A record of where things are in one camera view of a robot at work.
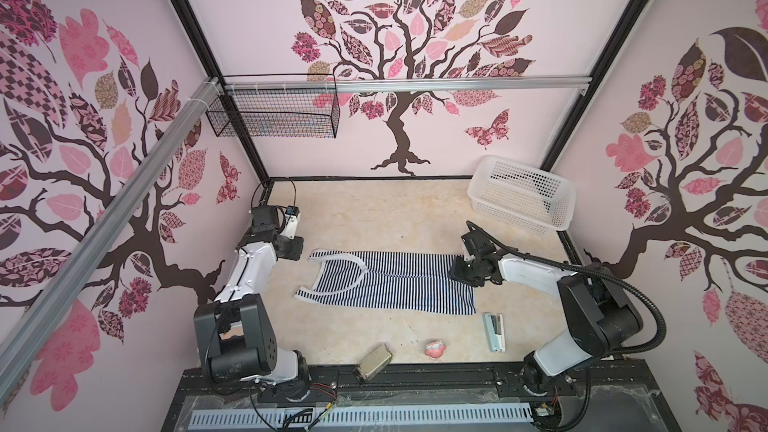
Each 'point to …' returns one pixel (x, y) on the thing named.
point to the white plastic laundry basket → (521, 197)
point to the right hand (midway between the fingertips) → (452, 272)
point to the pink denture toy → (435, 349)
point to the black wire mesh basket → (276, 105)
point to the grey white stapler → (495, 331)
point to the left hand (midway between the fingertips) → (293, 250)
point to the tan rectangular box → (374, 362)
